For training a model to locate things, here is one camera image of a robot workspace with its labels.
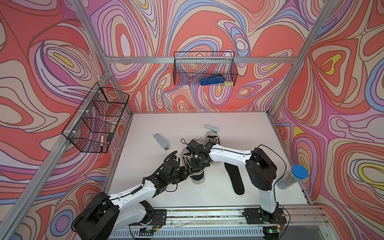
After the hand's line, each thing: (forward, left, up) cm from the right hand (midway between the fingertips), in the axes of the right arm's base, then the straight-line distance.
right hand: (197, 171), depth 87 cm
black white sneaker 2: (+23, -12, +1) cm, 26 cm away
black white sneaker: (-3, +1, +10) cm, 10 cm away
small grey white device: (+32, -12, +1) cm, 34 cm away
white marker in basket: (+6, +47, +24) cm, 53 cm away
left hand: (-3, +3, +4) cm, 6 cm away
